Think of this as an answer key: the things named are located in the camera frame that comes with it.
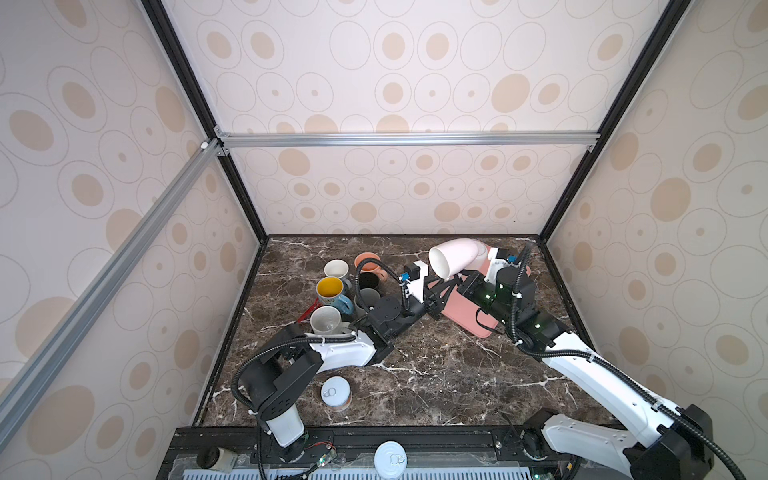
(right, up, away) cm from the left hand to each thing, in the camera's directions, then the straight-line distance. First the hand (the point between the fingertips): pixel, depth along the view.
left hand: (460, 280), depth 70 cm
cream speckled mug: (-36, -14, +22) cm, 44 cm away
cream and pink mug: (-23, +3, +33) cm, 41 cm away
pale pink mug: (-1, +6, 0) cm, 6 cm away
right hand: (-1, +2, +5) cm, 5 cm away
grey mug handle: (-23, -6, +23) cm, 33 cm away
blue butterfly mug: (-35, -5, +23) cm, 42 cm away
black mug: (-23, -1, +23) cm, 32 cm away
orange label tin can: (-31, -30, +8) cm, 43 cm away
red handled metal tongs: (-44, -13, +25) cm, 52 cm away
